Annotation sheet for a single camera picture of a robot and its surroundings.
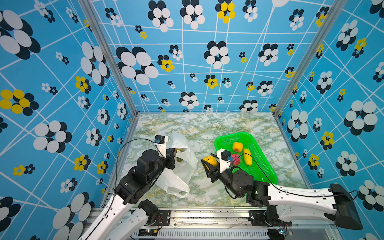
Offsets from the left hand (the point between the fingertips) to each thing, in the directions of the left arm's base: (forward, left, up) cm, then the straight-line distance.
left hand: (175, 148), depth 68 cm
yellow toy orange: (-7, -16, +1) cm, 17 cm away
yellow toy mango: (+7, -41, -22) cm, 47 cm away
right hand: (-4, -15, -1) cm, 15 cm away
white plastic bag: (-12, -1, -9) cm, 15 cm away
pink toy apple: (+4, -33, -21) cm, 40 cm away
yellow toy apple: (+14, -36, -22) cm, 44 cm away
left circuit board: (-29, +14, -30) cm, 44 cm away
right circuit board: (-30, -47, -29) cm, 62 cm away
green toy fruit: (+7, +1, -24) cm, 25 cm away
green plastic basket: (+5, -44, -22) cm, 49 cm away
